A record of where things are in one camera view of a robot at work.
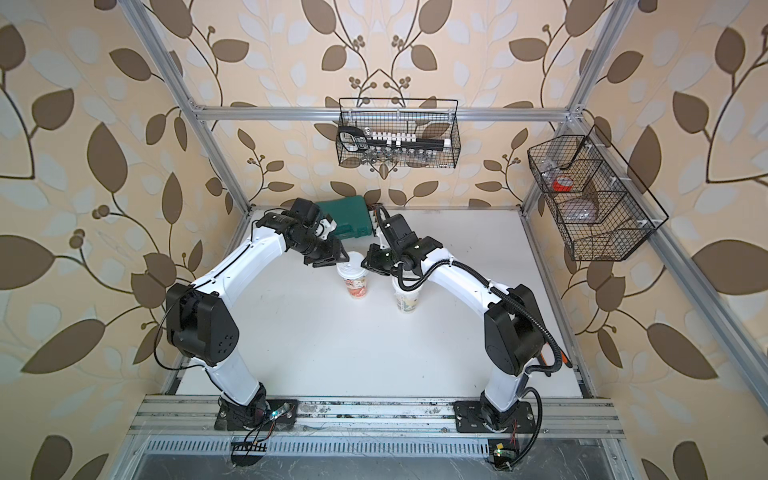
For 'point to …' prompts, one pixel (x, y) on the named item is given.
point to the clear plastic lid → (352, 269)
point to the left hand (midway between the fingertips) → (339, 255)
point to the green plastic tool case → (350, 214)
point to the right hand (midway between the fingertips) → (363, 264)
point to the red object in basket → (562, 184)
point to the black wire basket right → (608, 212)
